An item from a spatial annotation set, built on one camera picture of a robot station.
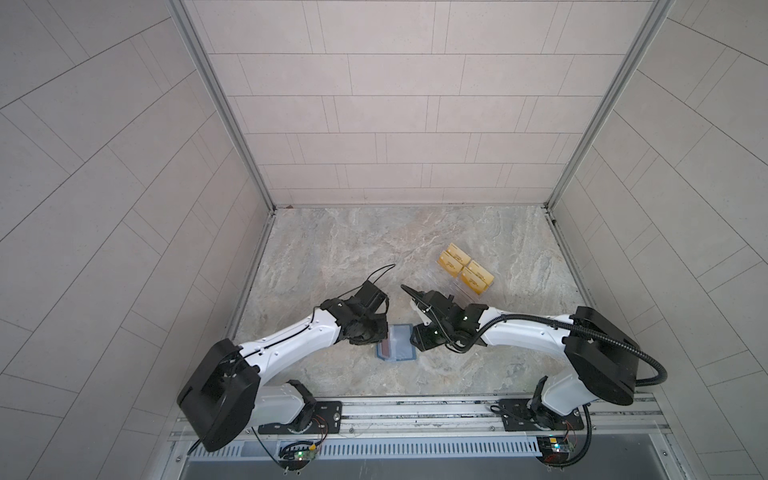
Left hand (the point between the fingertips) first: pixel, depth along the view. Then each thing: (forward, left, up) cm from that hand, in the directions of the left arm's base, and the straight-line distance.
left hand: (394, 334), depth 81 cm
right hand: (-2, -5, -2) cm, 6 cm away
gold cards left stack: (+22, -18, +4) cm, 29 cm away
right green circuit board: (-25, -37, -3) cm, 45 cm away
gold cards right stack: (+15, -24, +5) cm, 29 cm away
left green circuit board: (-27, +21, 0) cm, 34 cm away
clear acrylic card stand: (+17, -20, 0) cm, 26 cm away
